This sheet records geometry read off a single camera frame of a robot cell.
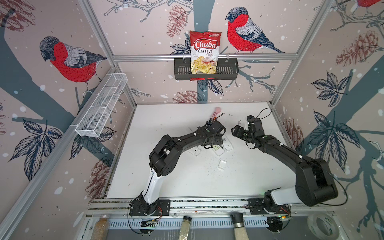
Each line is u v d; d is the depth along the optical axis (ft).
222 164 2.90
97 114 2.44
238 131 2.62
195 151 3.05
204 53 2.74
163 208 2.40
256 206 2.39
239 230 2.15
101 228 2.13
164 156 1.68
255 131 2.25
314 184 1.40
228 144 3.12
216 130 2.44
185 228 2.15
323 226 2.29
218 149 3.05
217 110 3.77
